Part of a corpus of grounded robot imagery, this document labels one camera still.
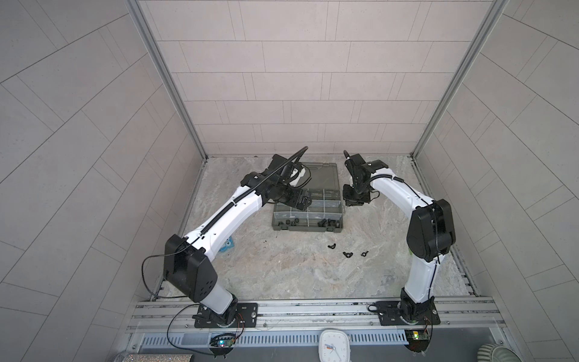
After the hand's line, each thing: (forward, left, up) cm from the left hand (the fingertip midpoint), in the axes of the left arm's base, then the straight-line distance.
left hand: (305, 196), depth 79 cm
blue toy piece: (-10, +28, -17) cm, 35 cm away
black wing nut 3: (-13, -23, -18) cm, 32 cm away
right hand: (+5, -18, -11) cm, 21 cm away
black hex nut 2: (0, +3, -19) cm, 19 cm away
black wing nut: (-11, -11, -19) cm, 24 cm away
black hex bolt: (-2, -7, -16) cm, 18 cm away
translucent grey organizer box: (+2, -9, -14) cm, 17 cm away
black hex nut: (-1, +7, -17) cm, 19 cm away
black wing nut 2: (-14, -17, -18) cm, 28 cm away
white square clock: (-41, -8, -15) cm, 45 cm away
